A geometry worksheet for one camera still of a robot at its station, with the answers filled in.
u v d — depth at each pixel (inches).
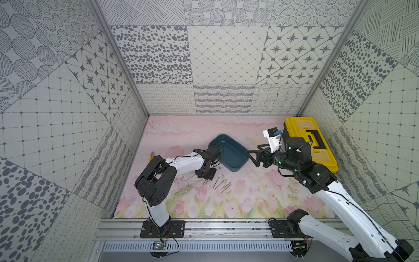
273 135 22.7
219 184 34.7
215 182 34.9
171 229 28.8
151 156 38.2
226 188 34.1
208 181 34.6
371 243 15.1
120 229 29.9
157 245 28.1
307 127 35.9
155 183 18.4
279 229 28.8
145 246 27.6
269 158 23.3
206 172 30.7
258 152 22.9
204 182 34.7
